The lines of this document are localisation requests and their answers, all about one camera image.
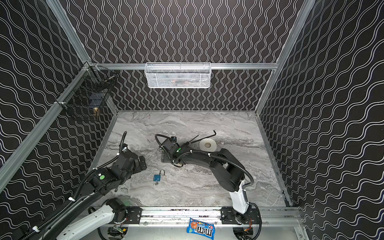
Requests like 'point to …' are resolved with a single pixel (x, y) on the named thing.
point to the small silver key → (156, 183)
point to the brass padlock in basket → (96, 112)
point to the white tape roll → (208, 145)
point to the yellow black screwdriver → (188, 142)
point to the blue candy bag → (197, 227)
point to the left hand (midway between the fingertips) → (141, 161)
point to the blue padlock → (157, 177)
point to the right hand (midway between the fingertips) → (169, 158)
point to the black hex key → (205, 138)
